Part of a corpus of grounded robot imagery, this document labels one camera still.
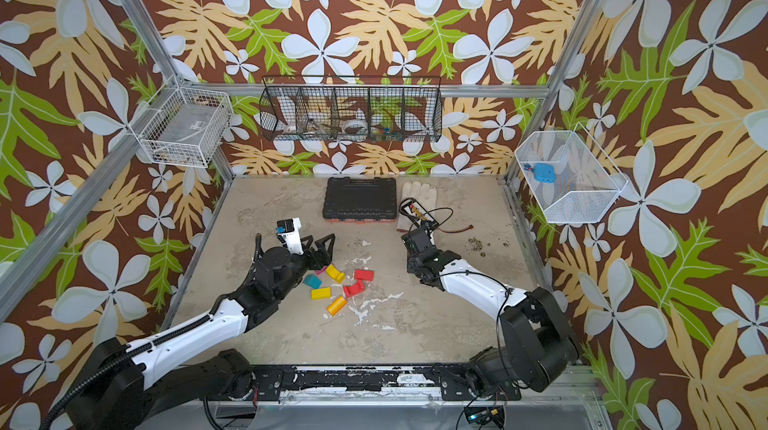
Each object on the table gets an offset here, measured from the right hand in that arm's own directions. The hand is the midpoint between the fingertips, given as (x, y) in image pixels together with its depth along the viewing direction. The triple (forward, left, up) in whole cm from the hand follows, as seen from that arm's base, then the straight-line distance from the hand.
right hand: (417, 255), depth 90 cm
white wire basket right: (+13, -43, +20) cm, 49 cm away
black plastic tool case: (+26, +19, -3) cm, 32 cm away
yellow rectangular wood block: (-9, +29, -6) cm, 31 cm away
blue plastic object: (+16, -37, +18) cm, 45 cm away
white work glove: (+30, -6, -6) cm, 32 cm away
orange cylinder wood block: (-13, +24, -6) cm, 28 cm away
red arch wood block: (-8, +19, -5) cm, 22 cm away
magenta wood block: (-2, +31, -6) cm, 32 cm away
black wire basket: (+41, +20, +25) cm, 52 cm away
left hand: (0, +27, +13) cm, 30 cm away
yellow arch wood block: (-3, +26, -6) cm, 26 cm away
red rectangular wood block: (-3, +16, -7) cm, 18 cm away
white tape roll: (+39, +19, +21) cm, 48 cm away
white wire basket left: (+28, +68, +28) cm, 79 cm away
